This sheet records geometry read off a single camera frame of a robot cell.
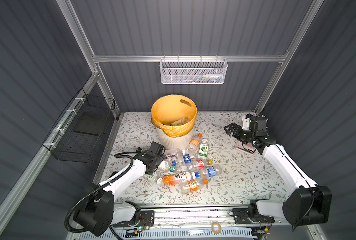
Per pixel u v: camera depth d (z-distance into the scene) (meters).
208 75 0.91
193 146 0.99
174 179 0.82
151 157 0.66
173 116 0.97
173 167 0.87
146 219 0.73
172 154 0.91
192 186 0.79
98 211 0.41
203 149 0.96
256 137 0.62
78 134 0.72
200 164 0.87
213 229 0.70
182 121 0.96
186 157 0.89
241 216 0.74
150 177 0.83
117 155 0.72
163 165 0.86
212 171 0.84
